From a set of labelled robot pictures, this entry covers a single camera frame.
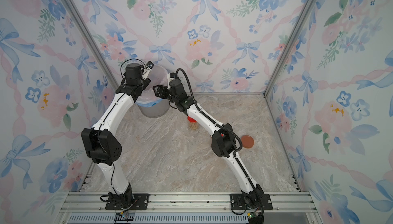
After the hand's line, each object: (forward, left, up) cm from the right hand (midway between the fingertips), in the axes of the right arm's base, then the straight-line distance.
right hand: (157, 88), depth 87 cm
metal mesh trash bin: (+2, +6, -23) cm, 23 cm away
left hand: (+5, +11, +8) cm, 14 cm away
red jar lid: (-10, -19, -17) cm, 27 cm away
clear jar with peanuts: (-8, -19, -25) cm, 32 cm away
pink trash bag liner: (+15, +3, -3) cm, 15 cm away
